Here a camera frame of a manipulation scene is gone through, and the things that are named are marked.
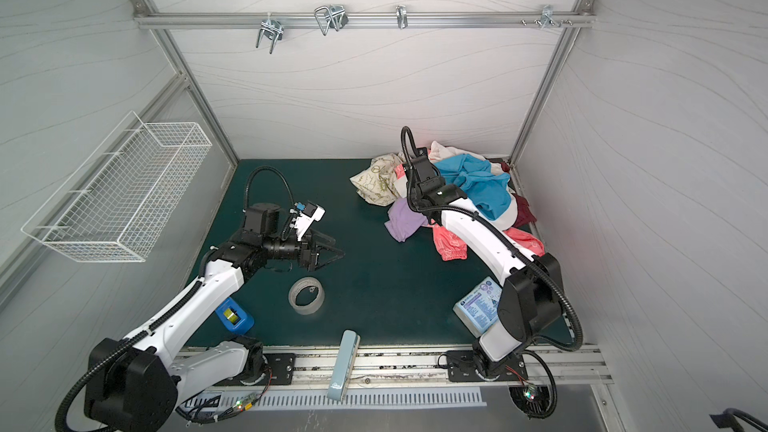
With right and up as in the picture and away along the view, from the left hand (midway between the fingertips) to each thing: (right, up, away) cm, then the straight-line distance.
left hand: (341, 244), depth 74 cm
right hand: (+24, +18, +10) cm, 32 cm away
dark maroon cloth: (+59, +5, +30) cm, 66 cm away
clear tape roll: (-12, -17, +12) cm, 24 cm away
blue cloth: (+41, +13, +10) cm, 44 cm away
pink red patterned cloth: (+32, -5, +19) cm, 38 cm away
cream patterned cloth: (+8, +16, +24) cm, 30 cm away
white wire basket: (-51, +11, -8) cm, 53 cm away
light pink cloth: (+16, +20, +30) cm, 40 cm away
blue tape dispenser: (-28, -20, +3) cm, 35 cm away
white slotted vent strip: (+3, -36, -4) cm, 37 cm away
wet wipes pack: (+36, -18, +4) cm, 40 cm away
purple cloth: (+17, +3, +27) cm, 32 cm away
